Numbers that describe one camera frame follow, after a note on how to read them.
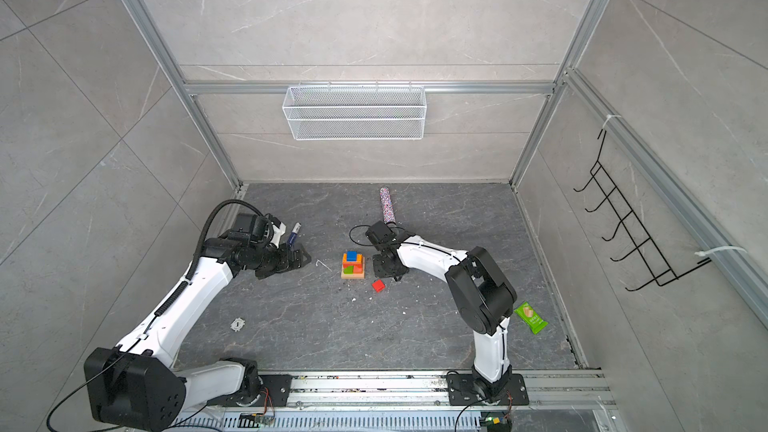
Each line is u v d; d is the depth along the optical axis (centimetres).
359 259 90
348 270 93
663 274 58
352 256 90
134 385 39
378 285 92
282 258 71
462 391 73
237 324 84
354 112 100
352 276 93
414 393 75
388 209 107
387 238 74
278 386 73
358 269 93
